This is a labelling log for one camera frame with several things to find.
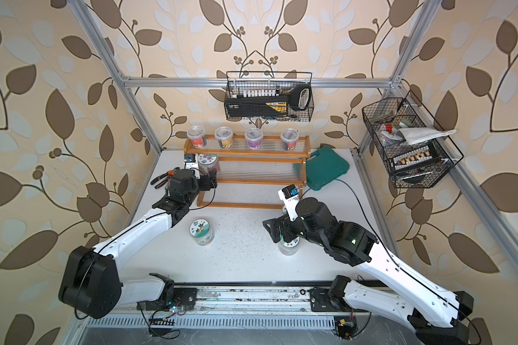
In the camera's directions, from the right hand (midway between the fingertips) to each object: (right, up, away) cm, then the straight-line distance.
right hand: (275, 217), depth 66 cm
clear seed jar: (-28, +27, +13) cm, 41 cm away
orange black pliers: (-53, +13, +42) cm, 69 cm away
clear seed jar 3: (-8, +27, +13) cm, 31 cm away
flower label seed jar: (-27, +18, +19) cm, 37 cm away
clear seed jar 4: (+5, +27, +11) cm, 29 cm away
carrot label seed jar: (-28, -9, +16) cm, 34 cm away
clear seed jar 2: (-19, +27, +13) cm, 35 cm away
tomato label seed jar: (+5, -14, +13) cm, 20 cm away
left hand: (-27, +16, +17) cm, 35 cm away
